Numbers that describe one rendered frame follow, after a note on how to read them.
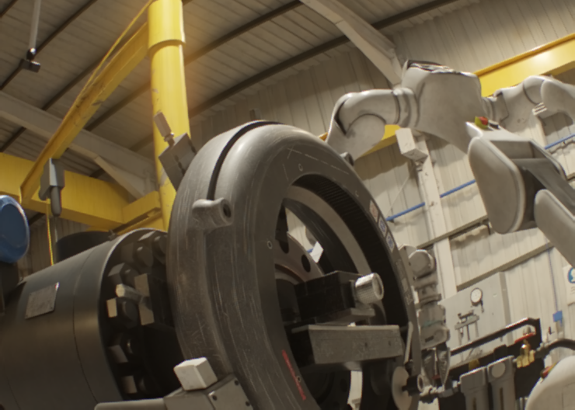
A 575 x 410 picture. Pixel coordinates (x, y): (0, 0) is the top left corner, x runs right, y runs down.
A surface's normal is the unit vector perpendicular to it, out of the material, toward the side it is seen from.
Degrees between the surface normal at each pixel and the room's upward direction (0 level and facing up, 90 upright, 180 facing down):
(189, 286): 85
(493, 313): 90
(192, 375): 112
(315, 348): 90
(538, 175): 49
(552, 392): 90
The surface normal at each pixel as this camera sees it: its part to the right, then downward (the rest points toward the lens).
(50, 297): -0.52, -0.62
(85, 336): -0.51, -0.31
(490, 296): -0.71, -0.11
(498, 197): -0.95, 0.07
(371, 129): 0.28, 0.57
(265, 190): 0.85, -0.32
